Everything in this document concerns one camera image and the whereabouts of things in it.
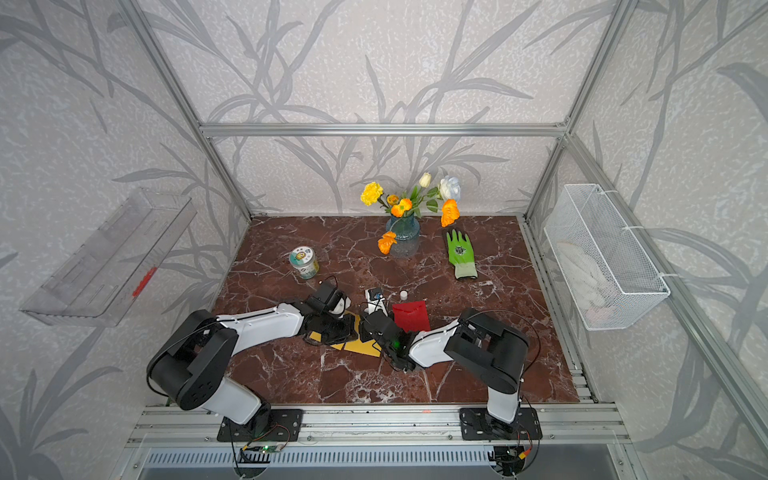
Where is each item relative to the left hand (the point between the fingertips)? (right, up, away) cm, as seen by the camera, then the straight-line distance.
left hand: (360, 336), depth 88 cm
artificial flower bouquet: (+25, +42, -7) cm, 49 cm away
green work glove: (+34, +23, +20) cm, 46 cm away
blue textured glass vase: (+14, +31, +12) cm, 36 cm away
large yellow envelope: (+2, -2, -3) cm, 4 cm away
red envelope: (+16, +5, +5) cm, 17 cm away
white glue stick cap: (+13, +11, +8) cm, 19 cm away
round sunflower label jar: (-20, +22, +9) cm, 31 cm away
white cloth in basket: (+60, +16, -14) cm, 64 cm away
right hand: (0, +7, +1) cm, 7 cm away
